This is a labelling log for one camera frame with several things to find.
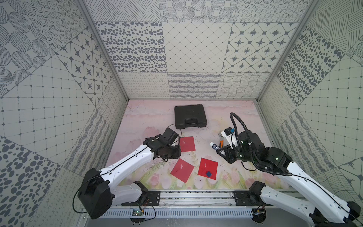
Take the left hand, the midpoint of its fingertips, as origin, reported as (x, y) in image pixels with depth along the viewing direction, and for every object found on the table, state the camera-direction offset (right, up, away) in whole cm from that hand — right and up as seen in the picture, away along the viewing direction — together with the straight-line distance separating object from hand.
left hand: (184, 156), depth 77 cm
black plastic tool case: (+4, +21, +27) cm, 35 cm away
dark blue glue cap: (+14, -12, +5) cm, 20 cm away
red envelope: (-2, -11, +7) cm, 13 cm away
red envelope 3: (+14, -9, +9) cm, 19 cm away
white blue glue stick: (+15, +8, -8) cm, 19 cm away
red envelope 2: (+2, +2, +19) cm, 19 cm away
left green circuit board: (-24, -28, -5) cm, 37 cm away
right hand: (+18, +4, -8) cm, 20 cm away
